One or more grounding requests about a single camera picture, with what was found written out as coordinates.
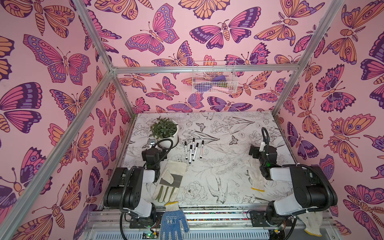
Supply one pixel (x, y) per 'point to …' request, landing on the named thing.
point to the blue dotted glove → (172, 220)
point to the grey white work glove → (168, 185)
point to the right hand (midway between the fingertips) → (261, 144)
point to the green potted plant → (163, 128)
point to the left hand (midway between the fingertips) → (155, 146)
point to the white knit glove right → (312, 220)
